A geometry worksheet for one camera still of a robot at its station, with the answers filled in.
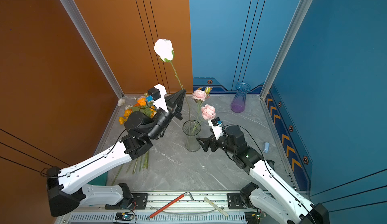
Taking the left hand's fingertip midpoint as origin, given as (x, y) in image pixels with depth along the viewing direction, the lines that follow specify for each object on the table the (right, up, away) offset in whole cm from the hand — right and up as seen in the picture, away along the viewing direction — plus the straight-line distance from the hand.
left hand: (184, 89), depth 54 cm
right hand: (+8, -20, +19) cm, 29 cm away
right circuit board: (+31, -58, +16) cm, 68 cm away
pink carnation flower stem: (+9, -9, +16) cm, 20 cm away
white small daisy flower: (-51, -2, +54) cm, 75 cm away
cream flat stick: (+14, -55, +18) cm, 59 cm away
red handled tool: (-10, -54, +18) cm, 58 cm away
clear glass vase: (+1, -18, +27) cm, 33 cm away
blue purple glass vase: (+33, -4, +51) cm, 60 cm away
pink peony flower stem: (-36, +1, +55) cm, 66 cm away
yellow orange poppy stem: (-47, -10, +54) cm, 73 cm away
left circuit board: (-30, -58, +17) cm, 68 cm away
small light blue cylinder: (+46, -30, +35) cm, 66 cm away
